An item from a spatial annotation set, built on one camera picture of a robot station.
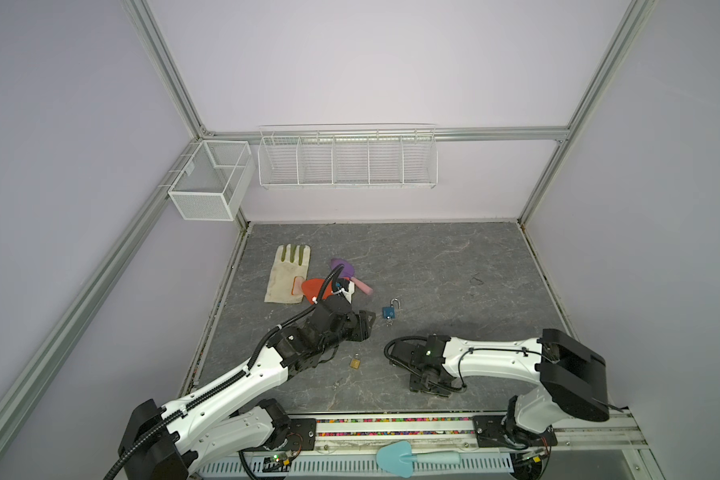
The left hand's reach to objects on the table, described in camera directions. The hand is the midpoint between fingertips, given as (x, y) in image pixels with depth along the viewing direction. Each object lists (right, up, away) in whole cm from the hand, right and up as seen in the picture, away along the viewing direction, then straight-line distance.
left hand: (367, 320), depth 76 cm
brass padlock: (-4, -14, +10) cm, 18 cm away
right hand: (+15, -21, +5) cm, 26 cm away
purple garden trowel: (-7, +10, +29) cm, 32 cm away
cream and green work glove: (-29, +14, +32) cm, 45 cm away
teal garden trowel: (+8, -31, -6) cm, 33 cm away
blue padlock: (+7, -2, +18) cm, 20 cm away
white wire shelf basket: (-7, +50, +23) cm, 55 cm away
